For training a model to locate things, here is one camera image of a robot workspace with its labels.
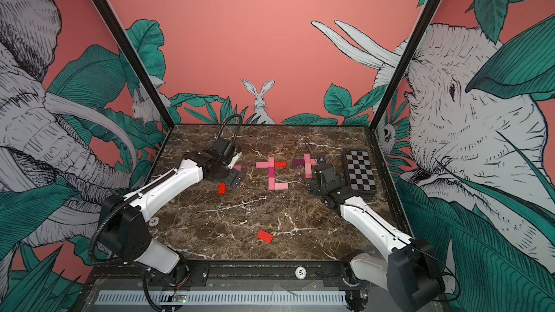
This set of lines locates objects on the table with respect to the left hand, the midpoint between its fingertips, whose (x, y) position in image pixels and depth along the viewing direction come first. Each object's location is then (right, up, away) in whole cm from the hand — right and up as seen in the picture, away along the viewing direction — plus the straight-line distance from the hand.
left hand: (232, 171), depth 86 cm
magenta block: (+15, -2, +15) cm, 21 cm away
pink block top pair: (+15, +2, +18) cm, 24 cm away
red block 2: (+14, -25, -4) cm, 29 cm away
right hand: (+37, -1, +1) cm, 37 cm away
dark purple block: (+28, +2, +19) cm, 34 cm away
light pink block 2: (+33, -2, +15) cm, 36 cm away
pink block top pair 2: (+10, +1, +17) cm, 20 cm away
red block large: (-7, -9, +9) cm, 14 cm away
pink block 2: (+35, +2, +18) cm, 40 cm away
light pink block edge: (+33, +4, +21) cm, 39 cm away
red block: (+20, +1, +16) cm, 25 cm away
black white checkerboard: (+56, -3, +12) cm, 58 cm away
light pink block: (+20, -8, +11) cm, 24 cm away
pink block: (+16, -7, +10) cm, 20 cm away
